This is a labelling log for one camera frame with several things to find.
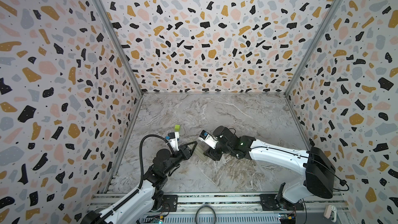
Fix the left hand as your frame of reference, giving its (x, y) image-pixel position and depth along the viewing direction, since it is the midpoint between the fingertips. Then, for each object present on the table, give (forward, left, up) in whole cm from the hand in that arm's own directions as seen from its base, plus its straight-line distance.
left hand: (197, 142), depth 75 cm
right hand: (0, -3, -4) cm, 5 cm away
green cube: (+19, +14, -17) cm, 29 cm away
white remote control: (-2, -1, -4) cm, 5 cm away
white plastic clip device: (-28, -61, -16) cm, 69 cm away
